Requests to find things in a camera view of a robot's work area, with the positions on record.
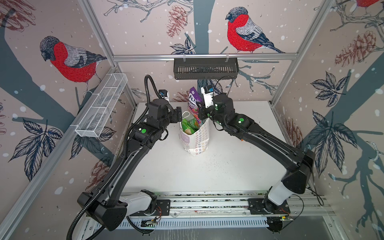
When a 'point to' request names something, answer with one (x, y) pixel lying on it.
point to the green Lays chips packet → (189, 127)
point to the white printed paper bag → (198, 143)
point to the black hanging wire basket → (206, 70)
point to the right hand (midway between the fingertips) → (195, 104)
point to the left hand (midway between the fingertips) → (172, 107)
